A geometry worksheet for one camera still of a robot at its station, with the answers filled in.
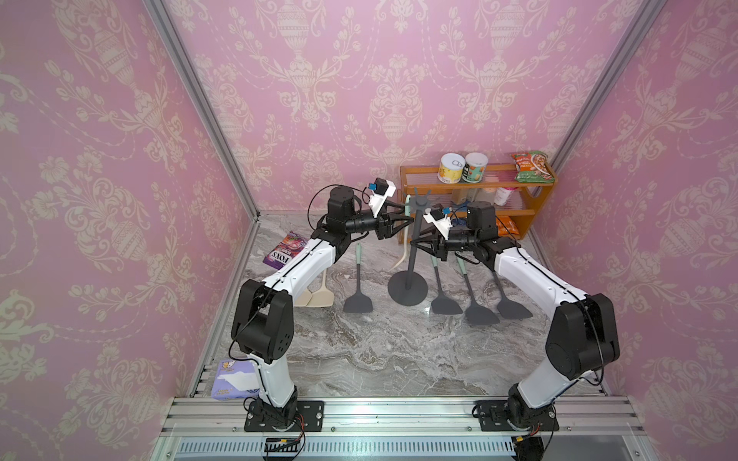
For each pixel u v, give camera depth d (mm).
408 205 699
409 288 978
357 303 948
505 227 1097
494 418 729
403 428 1847
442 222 710
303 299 931
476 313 923
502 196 990
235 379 754
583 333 508
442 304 948
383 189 673
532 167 894
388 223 700
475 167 873
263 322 481
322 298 953
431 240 737
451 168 873
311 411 750
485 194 970
